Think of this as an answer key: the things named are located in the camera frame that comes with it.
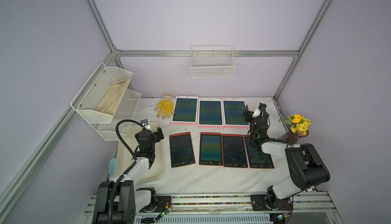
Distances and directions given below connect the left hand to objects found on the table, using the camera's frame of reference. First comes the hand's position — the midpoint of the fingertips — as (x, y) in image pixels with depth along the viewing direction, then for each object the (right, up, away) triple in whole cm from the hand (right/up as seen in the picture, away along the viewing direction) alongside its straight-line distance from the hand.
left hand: (150, 131), depth 88 cm
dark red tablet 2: (+36, -13, +4) cm, 39 cm away
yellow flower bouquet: (+79, +5, -14) cm, 80 cm away
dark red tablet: (+18, -12, +5) cm, 22 cm away
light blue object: (-22, -20, -1) cm, 30 cm away
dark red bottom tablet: (+64, -16, 0) cm, 66 cm away
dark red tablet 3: (+50, -13, +2) cm, 52 cm away
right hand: (+62, +13, +1) cm, 63 cm away
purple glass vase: (+78, -3, -8) cm, 78 cm away
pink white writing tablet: (+18, +12, +24) cm, 32 cm away
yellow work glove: (+3, +16, +27) cm, 31 cm away
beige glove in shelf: (-18, +17, -10) cm, 27 cm away
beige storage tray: (+5, -22, -3) cm, 23 cm away
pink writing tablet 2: (+54, +13, +23) cm, 60 cm away
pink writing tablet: (+38, +11, +23) cm, 45 cm away
